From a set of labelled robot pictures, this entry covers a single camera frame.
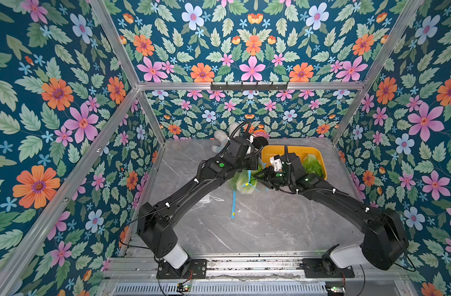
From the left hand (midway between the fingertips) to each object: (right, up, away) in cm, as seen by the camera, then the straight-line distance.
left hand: (262, 157), depth 75 cm
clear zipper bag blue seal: (-10, -5, -10) cm, 15 cm away
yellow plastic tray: (+8, +3, +33) cm, 34 cm away
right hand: (-1, -7, +4) cm, 8 cm away
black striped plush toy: (+3, +11, +35) cm, 37 cm away
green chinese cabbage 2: (-7, -10, +1) cm, 12 cm away
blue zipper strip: (-12, -27, +13) cm, 32 cm away
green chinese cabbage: (+28, -4, +19) cm, 35 cm away
